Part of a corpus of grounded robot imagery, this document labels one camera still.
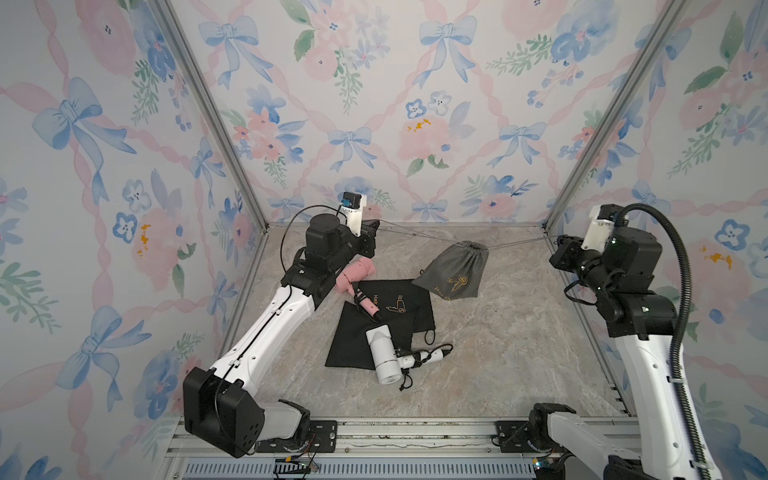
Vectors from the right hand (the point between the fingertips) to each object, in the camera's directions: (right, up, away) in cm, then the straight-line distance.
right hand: (563, 217), depth 67 cm
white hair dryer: (-39, -38, +13) cm, 56 cm away
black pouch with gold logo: (-35, -24, +31) cm, 53 cm away
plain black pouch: (-51, -35, +21) cm, 65 cm away
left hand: (-42, 0, +6) cm, 42 cm away
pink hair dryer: (-52, -17, +31) cm, 63 cm away
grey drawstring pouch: (-21, -14, +11) cm, 27 cm away
